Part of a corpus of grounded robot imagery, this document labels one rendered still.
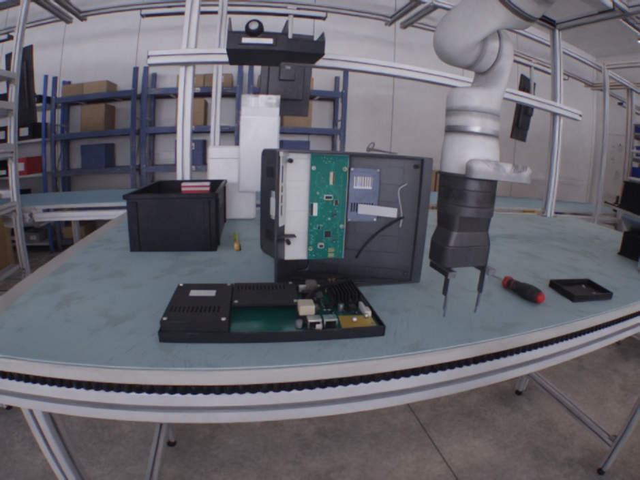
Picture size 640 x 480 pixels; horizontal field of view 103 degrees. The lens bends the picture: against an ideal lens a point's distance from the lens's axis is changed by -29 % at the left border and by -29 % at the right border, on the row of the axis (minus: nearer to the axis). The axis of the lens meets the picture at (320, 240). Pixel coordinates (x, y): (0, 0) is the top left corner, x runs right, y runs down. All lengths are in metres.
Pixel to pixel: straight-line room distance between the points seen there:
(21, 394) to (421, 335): 0.51
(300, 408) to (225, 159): 0.76
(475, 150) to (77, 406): 0.54
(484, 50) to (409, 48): 4.88
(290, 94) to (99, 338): 2.12
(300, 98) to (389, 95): 2.78
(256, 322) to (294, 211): 0.19
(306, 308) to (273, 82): 2.06
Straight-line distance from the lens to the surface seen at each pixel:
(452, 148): 0.43
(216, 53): 1.16
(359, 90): 4.90
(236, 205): 1.03
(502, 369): 0.54
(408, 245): 0.59
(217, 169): 1.02
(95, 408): 0.45
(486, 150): 0.43
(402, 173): 0.57
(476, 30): 0.43
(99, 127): 4.49
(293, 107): 2.42
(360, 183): 0.54
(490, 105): 0.44
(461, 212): 0.43
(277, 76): 2.38
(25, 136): 4.97
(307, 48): 1.00
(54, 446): 0.70
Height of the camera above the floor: 1.21
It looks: 15 degrees down
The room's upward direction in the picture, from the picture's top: 3 degrees clockwise
